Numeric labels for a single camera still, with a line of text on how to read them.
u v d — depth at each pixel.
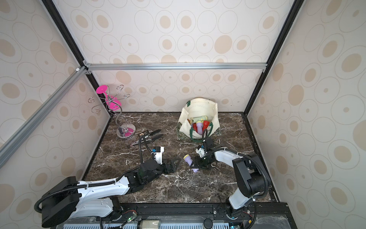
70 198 0.41
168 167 0.69
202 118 1.05
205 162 0.79
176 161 0.74
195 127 0.99
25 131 0.56
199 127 1.00
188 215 0.73
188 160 0.89
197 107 1.03
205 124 1.00
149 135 1.04
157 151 0.70
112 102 0.85
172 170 0.69
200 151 0.87
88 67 0.90
